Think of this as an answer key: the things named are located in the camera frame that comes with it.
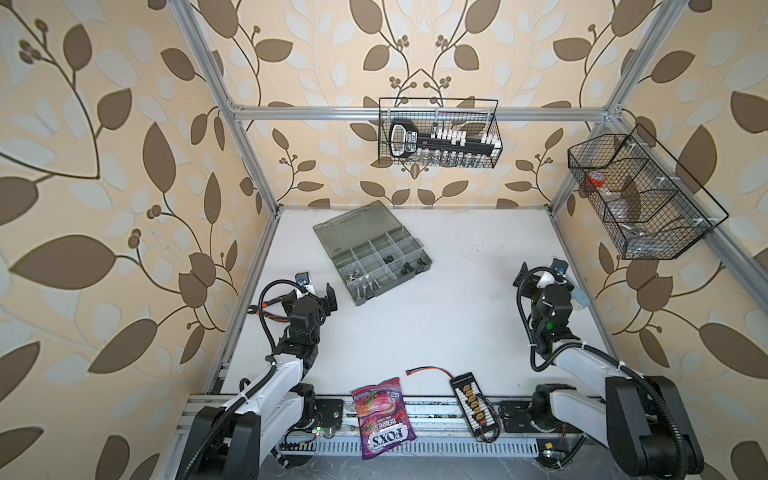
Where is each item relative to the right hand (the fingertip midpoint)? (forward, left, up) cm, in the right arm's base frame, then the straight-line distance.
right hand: (541, 269), depth 85 cm
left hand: (-1, +68, -2) cm, 68 cm away
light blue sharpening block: (-3, -14, -10) cm, 18 cm away
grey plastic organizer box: (+18, +51, -11) cm, 55 cm away
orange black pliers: (-2, +87, -14) cm, 89 cm away
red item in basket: (+22, -19, +15) cm, 32 cm away
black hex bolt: (+11, +38, -13) cm, 42 cm away
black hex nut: (+15, +44, -13) cm, 48 cm away
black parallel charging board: (-31, +24, -13) cm, 41 cm away
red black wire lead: (-21, +34, -15) cm, 43 cm away
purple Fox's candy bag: (-35, +46, -11) cm, 59 cm away
